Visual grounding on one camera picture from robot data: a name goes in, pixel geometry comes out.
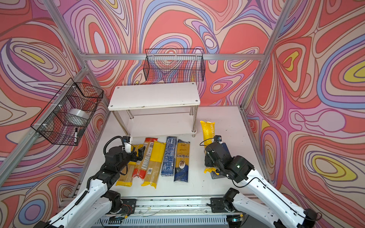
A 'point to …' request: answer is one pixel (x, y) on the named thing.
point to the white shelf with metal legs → (156, 109)
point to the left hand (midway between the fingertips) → (139, 145)
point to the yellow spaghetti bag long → (153, 168)
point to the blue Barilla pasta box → (214, 176)
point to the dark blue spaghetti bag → (182, 161)
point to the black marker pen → (76, 135)
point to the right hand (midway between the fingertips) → (210, 158)
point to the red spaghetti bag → (139, 169)
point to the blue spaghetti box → (168, 161)
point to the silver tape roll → (80, 113)
